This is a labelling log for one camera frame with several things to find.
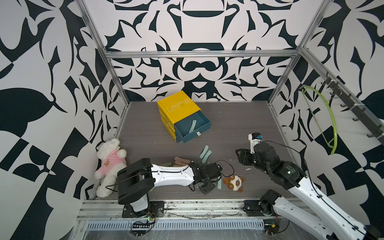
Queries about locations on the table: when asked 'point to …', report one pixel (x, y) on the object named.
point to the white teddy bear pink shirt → (113, 160)
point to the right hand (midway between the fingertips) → (238, 149)
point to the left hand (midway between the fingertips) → (207, 181)
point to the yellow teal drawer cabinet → (181, 118)
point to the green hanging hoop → (334, 146)
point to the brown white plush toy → (234, 183)
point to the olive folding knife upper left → (169, 164)
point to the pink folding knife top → (182, 159)
